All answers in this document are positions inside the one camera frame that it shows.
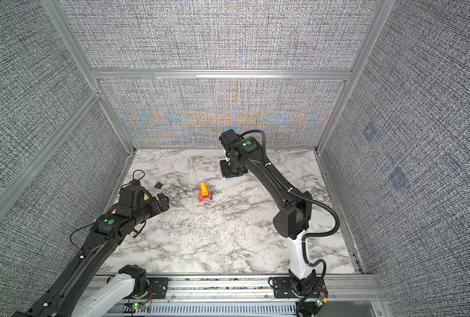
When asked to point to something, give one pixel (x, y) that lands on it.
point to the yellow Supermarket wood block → (203, 188)
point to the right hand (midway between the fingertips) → (229, 172)
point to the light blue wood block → (230, 179)
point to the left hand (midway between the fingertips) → (160, 202)
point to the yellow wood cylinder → (147, 197)
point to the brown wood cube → (158, 185)
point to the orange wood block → (208, 195)
